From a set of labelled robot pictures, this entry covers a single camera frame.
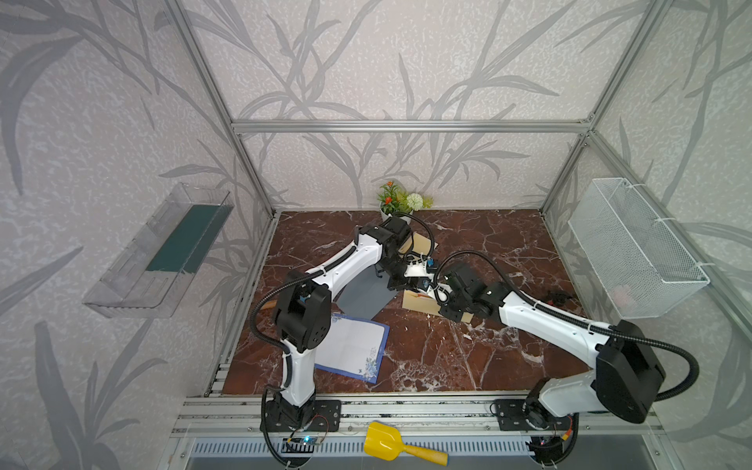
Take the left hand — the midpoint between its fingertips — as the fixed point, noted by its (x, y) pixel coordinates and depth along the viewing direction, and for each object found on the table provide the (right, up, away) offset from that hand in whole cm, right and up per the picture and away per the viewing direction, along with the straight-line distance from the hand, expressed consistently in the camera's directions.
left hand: (418, 286), depth 84 cm
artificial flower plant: (-7, +27, +17) cm, 33 cm away
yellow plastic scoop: (-9, -35, -15) cm, 39 cm away
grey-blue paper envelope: (-16, -5, +11) cm, 20 cm away
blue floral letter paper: (-19, -18, +1) cm, 26 cm away
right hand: (+7, -3, +2) cm, 7 cm away
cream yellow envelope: (+1, -5, +1) cm, 5 cm away
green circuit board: (-31, -38, -12) cm, 50 cm away
